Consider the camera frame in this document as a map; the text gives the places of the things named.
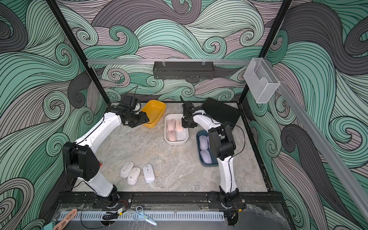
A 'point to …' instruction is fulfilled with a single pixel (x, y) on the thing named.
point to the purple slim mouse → (206, 157)
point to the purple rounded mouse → (203, 142)
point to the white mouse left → (126, 168)
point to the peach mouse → (178, 125)
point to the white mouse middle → (133, 176)
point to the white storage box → (182, 137)
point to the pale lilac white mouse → (148, 173)
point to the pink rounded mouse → (171, 124)
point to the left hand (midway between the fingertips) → (144, 119)
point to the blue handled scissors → (141, 215)
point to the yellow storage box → (155, 109)
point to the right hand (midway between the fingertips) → (185, 125)
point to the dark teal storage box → (214, 158)
